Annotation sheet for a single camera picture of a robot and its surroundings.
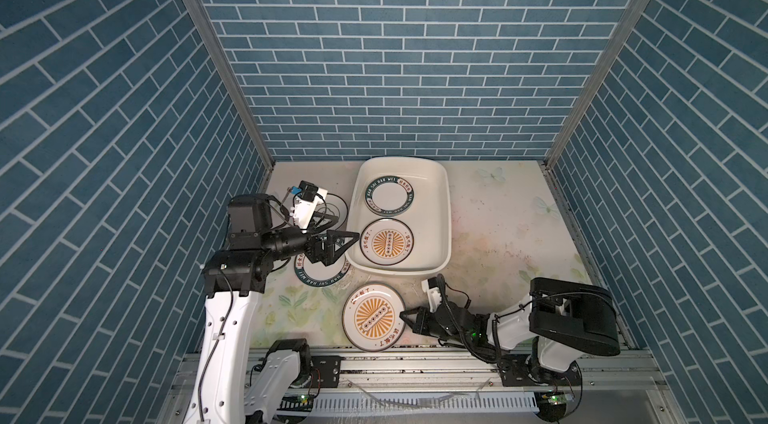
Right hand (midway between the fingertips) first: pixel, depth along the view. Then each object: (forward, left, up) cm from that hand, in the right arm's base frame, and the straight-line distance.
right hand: (394, 317), depth 79 cm
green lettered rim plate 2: (+44, +6, -2) cm, 44 cm away
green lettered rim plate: (+11, +24, -2) cm, 26 cm away
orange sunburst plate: (0, +6, -1) cm, 7 cm away
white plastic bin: (+35, -9, -2) cm, 36 cm away
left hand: (+8, +10, +29) cm, 32 cm away
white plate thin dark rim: (+37, +25, -2) cm, 45 cm away
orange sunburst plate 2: (+24, +5, -2) cm, 25 cm away
